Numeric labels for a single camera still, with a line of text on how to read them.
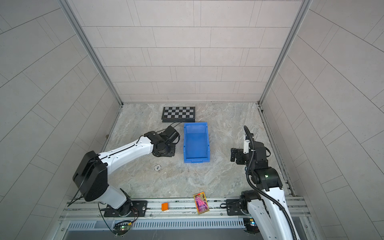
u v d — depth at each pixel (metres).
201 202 0.72
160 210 0.71
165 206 0.71
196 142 0.97
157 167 0.84
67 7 0.71
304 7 0.71
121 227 0.65
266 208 0.47
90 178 0.43
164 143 0.61
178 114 1.05
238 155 0.64
